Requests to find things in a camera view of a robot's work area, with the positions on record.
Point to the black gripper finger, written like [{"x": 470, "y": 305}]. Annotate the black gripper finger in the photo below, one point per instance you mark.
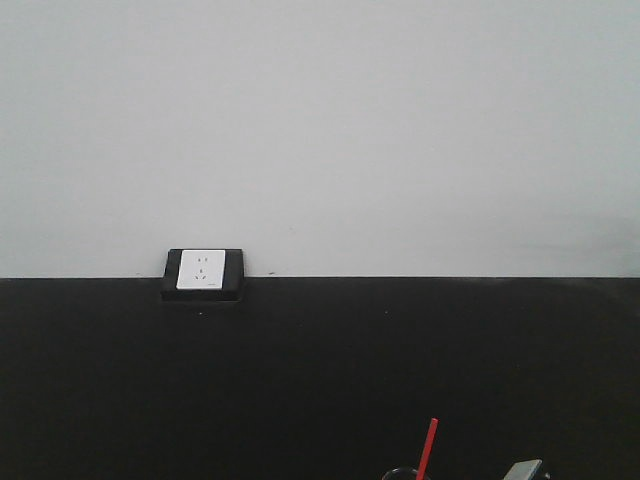
[{"x": 525, "y": 470}]

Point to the red plastic spoon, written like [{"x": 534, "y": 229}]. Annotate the red plastic spoon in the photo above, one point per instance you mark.
[{"x": 428, "y": 447}]

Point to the black box white power socket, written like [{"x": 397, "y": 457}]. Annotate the black box white power socket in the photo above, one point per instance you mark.
[{"x": 200, "y": 270}]

